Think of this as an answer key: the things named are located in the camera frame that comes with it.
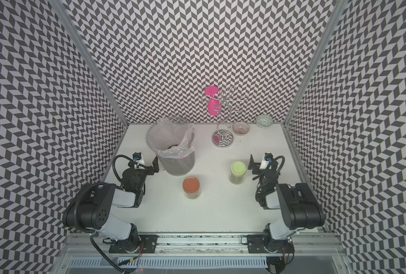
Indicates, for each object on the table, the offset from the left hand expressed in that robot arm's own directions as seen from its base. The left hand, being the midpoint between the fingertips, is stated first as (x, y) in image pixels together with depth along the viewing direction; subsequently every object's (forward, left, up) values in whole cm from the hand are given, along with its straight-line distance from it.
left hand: (148, 157), depth 91 cm
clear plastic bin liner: (+10, -13, +5) cm, 17 cm away
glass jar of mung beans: (-19, -24, -8) cm, 32 cm away
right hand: (-1, -60, +1) cm, 60 cm away
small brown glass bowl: (+26, -54, -6) cm, 60 cm away
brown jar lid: (-16, -24, 0) cm, 29 cm away
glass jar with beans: (-10, -48, -7) cm, 49 cm away
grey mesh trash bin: (-5, -15, -2) cm, 16 cm away
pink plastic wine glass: (+26, -36, +14) cm, 46 cm away
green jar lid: (-8, -48, +1) cm, 48 cm away
